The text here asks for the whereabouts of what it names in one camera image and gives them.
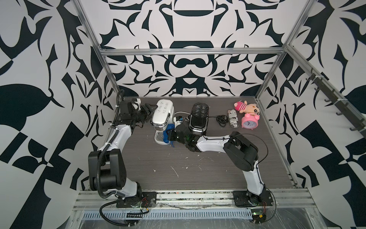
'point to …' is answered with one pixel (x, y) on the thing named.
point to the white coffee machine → (163, 114)
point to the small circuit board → (259, 216)
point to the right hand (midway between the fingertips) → (165, 128)
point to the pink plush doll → (243, 107)
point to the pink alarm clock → (249, 121)
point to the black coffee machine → (198, 122)
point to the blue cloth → (169, 127)
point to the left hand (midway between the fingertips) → (155, 107)
